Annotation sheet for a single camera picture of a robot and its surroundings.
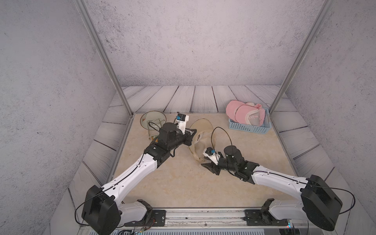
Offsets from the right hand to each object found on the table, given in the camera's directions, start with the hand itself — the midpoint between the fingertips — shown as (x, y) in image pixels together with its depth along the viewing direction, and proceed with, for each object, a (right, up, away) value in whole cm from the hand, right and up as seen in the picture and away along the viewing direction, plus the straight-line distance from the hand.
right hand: (205, 160), depth 79 cm
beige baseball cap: (+1, +11, +14) cm, 17 cm away
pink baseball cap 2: (+36, +27, +31) cm, 55 cm away
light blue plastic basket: (+42, +16, +25) cm, 51 cm away
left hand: (-4, +16, -5) cm, 17 cm away
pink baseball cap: (+22, +32, +30) cm, 49 cm away
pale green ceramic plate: (-34, +25, +19) cm, 46 cm away
